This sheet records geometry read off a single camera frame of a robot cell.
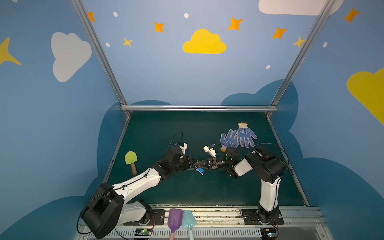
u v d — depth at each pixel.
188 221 0.72
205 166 0.88
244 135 1.08
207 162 0.83
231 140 1.05
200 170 0.80
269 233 0.71
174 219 0.73
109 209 0.40
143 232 0.71
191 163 0.76
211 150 0.84
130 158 0.96
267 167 0.52
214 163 0.78
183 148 0.78
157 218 0.74
